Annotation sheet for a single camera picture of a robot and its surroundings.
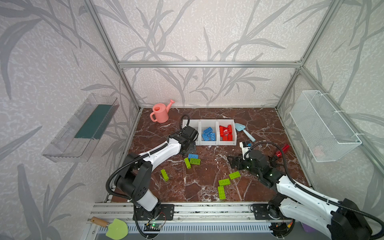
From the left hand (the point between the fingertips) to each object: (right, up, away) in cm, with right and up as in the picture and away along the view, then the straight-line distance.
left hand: (189, 144), depth 90 cm
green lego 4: (+27, -17, -5) cm, 32 cm away
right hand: (+25, -3, -7) cm, 26 cm away
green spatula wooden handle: (-42, -33, -20) cm, 57 cm away
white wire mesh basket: (+61, +8, -27) cm, 68 cm away
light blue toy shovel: (+35, +10, +15) cm, 39 cm away
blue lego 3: (+15, +4, +9) cm, 18 cm away
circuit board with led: (-16, -36, -20) cm, 44 cm away
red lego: (+22, +8, +10) cm, 25 cm away
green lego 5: (+20, -20, -7) cm, 29 cm away
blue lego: (+11, +4, +9) cm, 14 cm away
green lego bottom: (+18, -24, -11) cm, 32 cm away
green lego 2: (+4, -10, 0) cm, 11 cm away
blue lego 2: (+12, +8, +11) cm, 18 cm away
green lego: (-1, -11, -1) cm, 11 cm away
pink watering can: (-22, +20, +15) cm, 33 cm away
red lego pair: (+27, +7, +12) cm, 31 cm away
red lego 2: (+26, +3, +12) cm, 29 cm away
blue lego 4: (+2, -8, +3) cm, 9 cm away
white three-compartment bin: (+7, +12, +12) cm, 18 cm away
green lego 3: (-14, -16, -6) cm, 22 cm away
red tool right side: (+62, -3, +5) cm, 62 cm away
